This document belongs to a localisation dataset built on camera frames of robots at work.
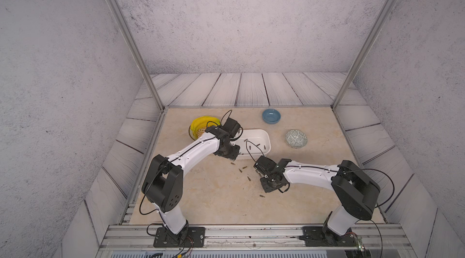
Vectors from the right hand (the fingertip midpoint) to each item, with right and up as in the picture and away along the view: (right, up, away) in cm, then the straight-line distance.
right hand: (269, 186), depth 87 cm
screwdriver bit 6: (-3, +18, +15) cm, 23 cm away
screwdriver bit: (-17, +9, +8) cm, 21 cm away
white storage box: (-8, +21, -4) cm, 23 cm away
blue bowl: (+6, +34, +27) cm, 44 cm away
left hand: (-16, +15, 0) cm, 22 cm away
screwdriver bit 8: (0, +16, +14) cm, 21 cm away
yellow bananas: (-36, +30, +23) cm, 52 cm away
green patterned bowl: (+18, +21, +17) cm, 32 cm away
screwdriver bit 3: (-14, +6, +6) cm, 16 cm away
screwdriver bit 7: (-11, +20, +18) cm, 29 cm away
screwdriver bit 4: (-9, +3, +2) cm, 10 cm away
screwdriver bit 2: (-11, +7, +6) cm, 15 cm away
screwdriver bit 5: (-4, -4, -3) cm, 6 cm away
